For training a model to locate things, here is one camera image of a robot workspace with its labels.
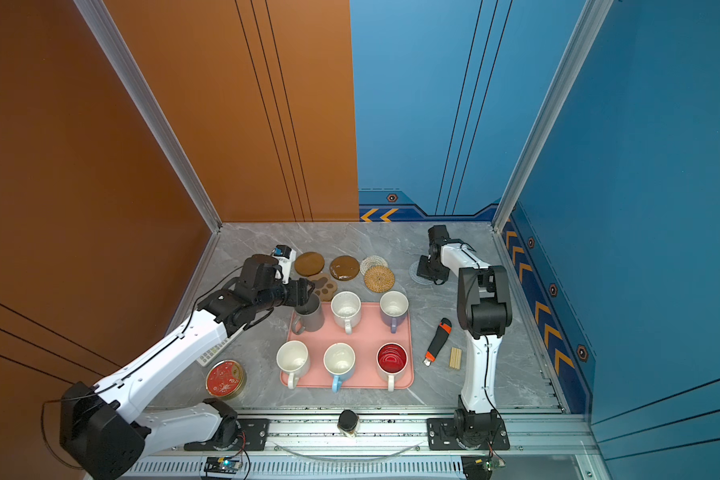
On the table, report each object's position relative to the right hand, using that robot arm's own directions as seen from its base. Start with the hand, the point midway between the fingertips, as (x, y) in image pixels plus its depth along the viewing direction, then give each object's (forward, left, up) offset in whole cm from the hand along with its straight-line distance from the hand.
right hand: (425, 274), depth 105 cm
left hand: (-16, +36, +20) cm, 44 cm away
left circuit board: (-55, +55, -1) cm, 77 cm away
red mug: (-31, +13, +2) cm, 34 cm away
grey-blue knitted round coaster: (+1, +4, 0) cm, 5 cm away
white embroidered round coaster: (+6, +19, 0) cm, 20 cm away
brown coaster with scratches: (+3, +29, +1) cm, 29 cm away
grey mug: (-22, +36, +11) cm, 43 cm away
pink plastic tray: (-25, +21, +2) cm, 33 cm away
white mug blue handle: (-31, +28, +1) cm, 42 cm away
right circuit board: (-55, -7, -3) cm, 55 cm away
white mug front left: (-31, +41, +3) cm, 51 cm away
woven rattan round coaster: (-3, +16, +1) cm, 16 cm away
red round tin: (-36, +58, +4) cm, 68 cm away
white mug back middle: (-14, +27, +2) cm, 30 cm away
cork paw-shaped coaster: (-6, +35, +3) cm, 35 cm away
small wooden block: (-30, -5, 0) cm, 30 cm away
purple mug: (-14, +12, +2) cm, 19 cm away
